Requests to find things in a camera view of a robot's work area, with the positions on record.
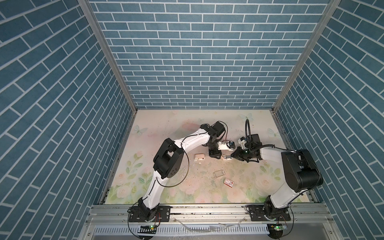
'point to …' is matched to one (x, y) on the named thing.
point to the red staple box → (228, 182)
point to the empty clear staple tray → (218, 173)
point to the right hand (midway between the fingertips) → (230, 154)
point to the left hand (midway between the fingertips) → (218, 153)
